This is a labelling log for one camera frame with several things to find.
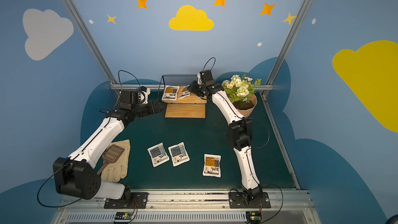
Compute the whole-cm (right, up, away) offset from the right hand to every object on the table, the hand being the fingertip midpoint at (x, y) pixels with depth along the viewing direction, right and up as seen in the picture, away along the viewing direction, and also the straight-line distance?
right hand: (190, 86), depth 93 cm
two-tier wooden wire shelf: (-6, -10, +2) cm, 12 cm away
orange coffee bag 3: (+13, -45, -9) cm, 48 cm away
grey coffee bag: (-18, -40, -4) cm, 44 cm away
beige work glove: (-41, -48, -10) cm, 64 cm away
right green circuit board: (+32, -65, -21) cm, 75 cm away
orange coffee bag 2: (-4, -3, +2) cm, 5 cm away
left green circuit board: (-30, -64, -22) cm, 74 cm away
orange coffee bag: (-13, -4, +3) cm, 14 cm away
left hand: (-15, -11, -11) cm, 22 cm away
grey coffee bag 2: (-6, -40, -4) cm, 41 cm away
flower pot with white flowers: (+27, -4, -13) cm, 31 cm away
